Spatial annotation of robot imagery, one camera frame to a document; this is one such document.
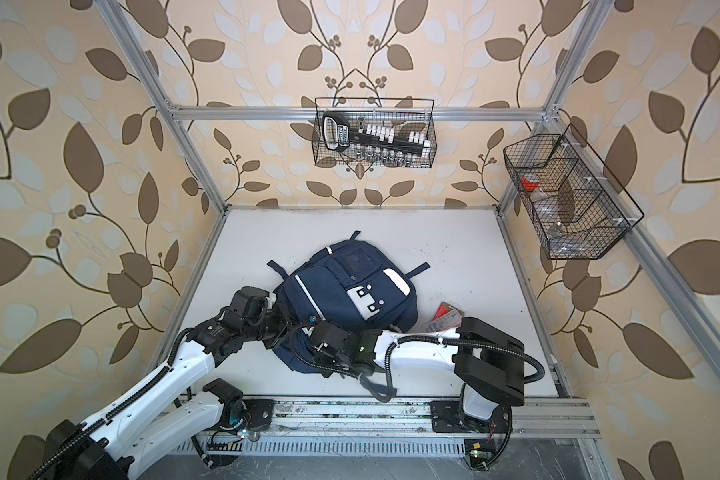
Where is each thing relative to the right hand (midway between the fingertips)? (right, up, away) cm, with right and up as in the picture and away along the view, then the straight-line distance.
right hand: (316, 356), depth 78 cm
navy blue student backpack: (+9, +17, +13) cm, 24 cm away
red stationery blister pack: (+38, +7, +13) cm, 40 cm away
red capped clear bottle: (+63, +48, +10) cm, 80 cm away
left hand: (-2, +9, 0) cm, 10 cm away
